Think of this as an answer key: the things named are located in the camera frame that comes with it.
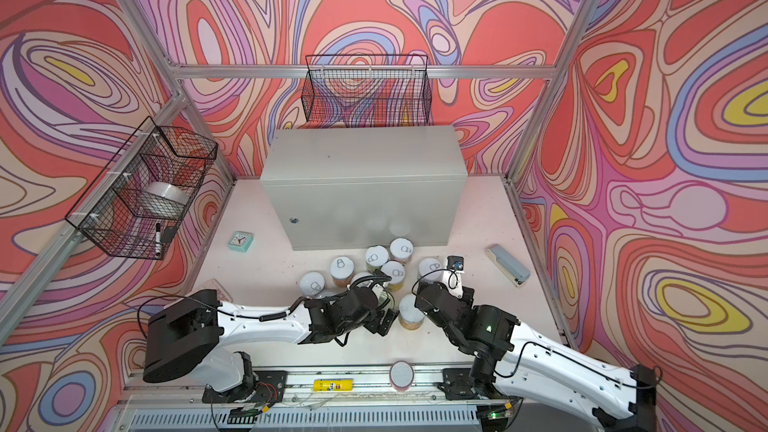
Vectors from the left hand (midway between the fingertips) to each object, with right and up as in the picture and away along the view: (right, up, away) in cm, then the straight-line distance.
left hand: (392, 305), depth 81 cm
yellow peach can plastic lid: (+4, -1, -3) cm, 5 cm away
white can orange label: (-15, +8, +8) cm, 19 cm away
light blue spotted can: (+11, +9, +8) cm, 16 cm away
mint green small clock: (-51, +16, +17) cm, 56 cm away
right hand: (+12, +5, -5) cm, 14 cm away
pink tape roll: (+2, -13, -10) cm, 17 cm away
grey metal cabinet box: (-10, +35, +33) cm, 49 cm away
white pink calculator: (-51, +1, +8) cm, 52 cm away
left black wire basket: (-66, +34, -1) cm, 74 cm away
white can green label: (-5, +12, +10) cm, 16 cm away
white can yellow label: (+1, +8, +7) cm, 11 cm away
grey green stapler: (+36, +9, +10) cm, 39 cm away
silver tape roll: (-55, +29, -11) cm, 63 cm away
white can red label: (+3, +14, +12) cm, 19 cm away
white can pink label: (-23, +5, +4) cm, 24 cm away
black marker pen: (-57, +19, -9) cm, 61 cm away
